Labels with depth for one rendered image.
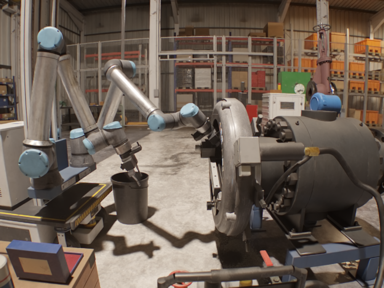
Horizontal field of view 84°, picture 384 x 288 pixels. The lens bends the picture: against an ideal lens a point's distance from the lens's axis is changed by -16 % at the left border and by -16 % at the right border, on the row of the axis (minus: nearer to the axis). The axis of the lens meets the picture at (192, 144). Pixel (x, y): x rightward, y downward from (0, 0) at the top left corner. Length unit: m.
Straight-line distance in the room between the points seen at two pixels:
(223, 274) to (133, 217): 1.49
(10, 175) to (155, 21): 8.04
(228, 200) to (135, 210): 1.07
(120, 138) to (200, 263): 0.89
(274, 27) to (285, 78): 5.43
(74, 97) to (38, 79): 0.23
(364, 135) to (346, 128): 0.11
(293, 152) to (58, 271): 0.91
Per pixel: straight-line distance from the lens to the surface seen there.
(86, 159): 1.91
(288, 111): 5.22
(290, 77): 8.64
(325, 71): 5.72
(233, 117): 1.13
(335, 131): 1.43
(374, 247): 1.57
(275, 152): 1.00
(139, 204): 2.01
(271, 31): 13.47
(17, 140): 1.81
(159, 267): 1.58
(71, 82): 1.43
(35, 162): 1.31
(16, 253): 0.81
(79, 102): 1.43
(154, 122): 1.29
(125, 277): 1.54
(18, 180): 1.83
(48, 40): 1.31
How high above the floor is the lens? 0.97
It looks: 10 degrees down
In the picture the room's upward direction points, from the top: straight up
